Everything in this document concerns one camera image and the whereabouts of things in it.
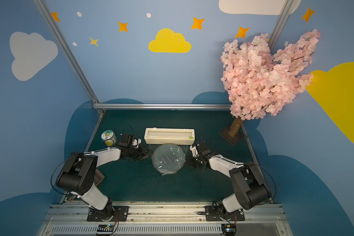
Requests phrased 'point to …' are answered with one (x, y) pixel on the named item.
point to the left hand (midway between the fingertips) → (151, 151)
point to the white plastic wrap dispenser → (169, 136)
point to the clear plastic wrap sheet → (153, 147)
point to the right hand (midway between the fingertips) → (187, 161)
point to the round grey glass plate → (168, 158)
